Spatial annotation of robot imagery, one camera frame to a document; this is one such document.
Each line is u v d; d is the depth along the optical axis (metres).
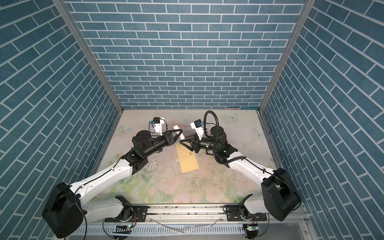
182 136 0.72
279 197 0.42
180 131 0.72
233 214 0.74
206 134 0.69
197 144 0.66
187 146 0.70
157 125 0.68
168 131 0.66
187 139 0.72
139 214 0.74
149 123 0.67
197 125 0.67
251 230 0.74
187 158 0.94
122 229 0.72
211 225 0.71
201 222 0.72
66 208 0.39
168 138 0.65
